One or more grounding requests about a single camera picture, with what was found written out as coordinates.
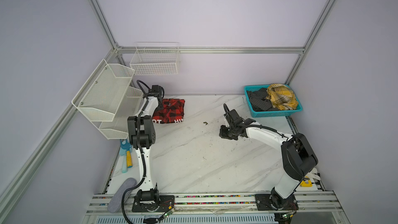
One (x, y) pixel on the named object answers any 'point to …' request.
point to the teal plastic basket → (268, 113)
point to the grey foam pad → (116, 201)
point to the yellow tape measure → (303, 184)
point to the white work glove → (313, 174)
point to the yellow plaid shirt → (282, 97)
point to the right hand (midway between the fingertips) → (219, 134)
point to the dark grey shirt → (258, 101)
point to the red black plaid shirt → (172, 111)
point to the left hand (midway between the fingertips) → (152, 108)
